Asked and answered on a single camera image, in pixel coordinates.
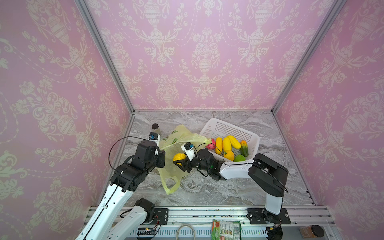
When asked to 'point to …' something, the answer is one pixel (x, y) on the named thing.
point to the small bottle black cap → (155, 126)
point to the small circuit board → (146, 231)
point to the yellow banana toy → (219, 145)
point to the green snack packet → (226, 230)
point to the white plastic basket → (216, 128)
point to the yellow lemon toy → (179, 156)
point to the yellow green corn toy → (244, 148)
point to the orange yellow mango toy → (229, 155)
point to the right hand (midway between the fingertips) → (177, 158)
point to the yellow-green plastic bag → (172, 144)
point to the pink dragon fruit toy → (212, 145)
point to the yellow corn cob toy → (227, 144)
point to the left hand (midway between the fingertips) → (162, 153)
